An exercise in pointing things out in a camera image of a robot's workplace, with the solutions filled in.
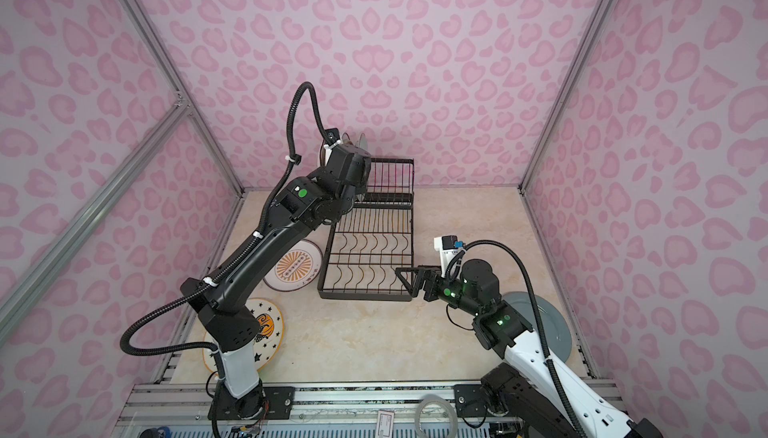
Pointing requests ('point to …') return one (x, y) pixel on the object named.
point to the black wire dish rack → (373, 238)
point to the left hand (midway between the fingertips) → (349, 164)
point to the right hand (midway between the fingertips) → (407, 272)
